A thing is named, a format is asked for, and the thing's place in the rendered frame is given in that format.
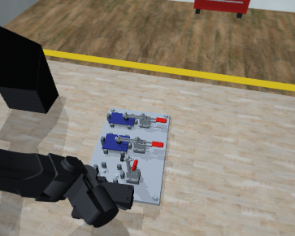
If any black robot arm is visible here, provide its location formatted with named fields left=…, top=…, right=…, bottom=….
left=0, top=149, right=134, bottom=228

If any grey toggle clamp with red handle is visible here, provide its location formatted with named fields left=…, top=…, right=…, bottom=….
left=123, top=112, right=167, bottom=129

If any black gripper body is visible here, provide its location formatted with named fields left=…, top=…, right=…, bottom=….
left=72, top=207, right=83, bottom=219

